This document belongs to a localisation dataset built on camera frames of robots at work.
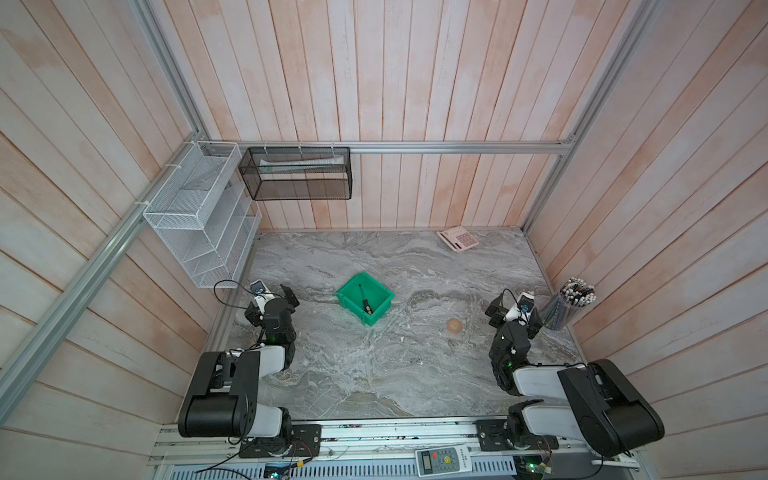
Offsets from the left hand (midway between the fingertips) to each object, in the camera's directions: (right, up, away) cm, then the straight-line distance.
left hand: (273, 294), depth 90 cm
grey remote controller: (+48, -37, -21) cm, 64 cm away
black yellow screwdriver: (+29, -5, +5) cm, 30 cm away
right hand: (+73, -1, -5) cm, 74 cm away
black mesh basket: (+4, +42, +14) cm, 44 cm away
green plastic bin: (+32, -2, +7) cm, 33 cm away
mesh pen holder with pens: (+87, +1, -9) cm, 88 cm away
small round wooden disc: (+57, -11, +5) cm, 58 cm away
